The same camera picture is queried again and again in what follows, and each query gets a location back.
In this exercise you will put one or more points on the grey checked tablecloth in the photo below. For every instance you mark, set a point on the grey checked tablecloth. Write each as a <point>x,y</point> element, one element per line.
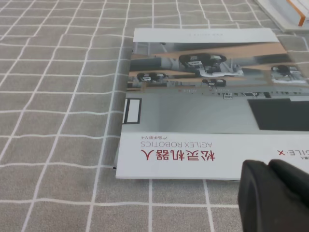
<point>63,66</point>

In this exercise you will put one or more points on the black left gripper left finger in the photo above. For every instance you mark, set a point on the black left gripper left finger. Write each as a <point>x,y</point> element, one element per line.
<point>266,204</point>

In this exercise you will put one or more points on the orange and white box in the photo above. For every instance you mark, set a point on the orange and white box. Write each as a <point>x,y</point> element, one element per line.
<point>299,12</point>

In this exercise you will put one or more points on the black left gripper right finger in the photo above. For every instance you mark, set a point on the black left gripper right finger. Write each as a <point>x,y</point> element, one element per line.
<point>296,180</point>

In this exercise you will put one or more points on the Agilex Robotics brochure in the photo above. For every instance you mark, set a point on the Agilex Robotics brochure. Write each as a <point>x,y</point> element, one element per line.
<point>200,102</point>

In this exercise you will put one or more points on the grey book under box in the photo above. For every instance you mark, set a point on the grey book under box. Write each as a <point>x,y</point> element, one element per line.
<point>278,11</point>

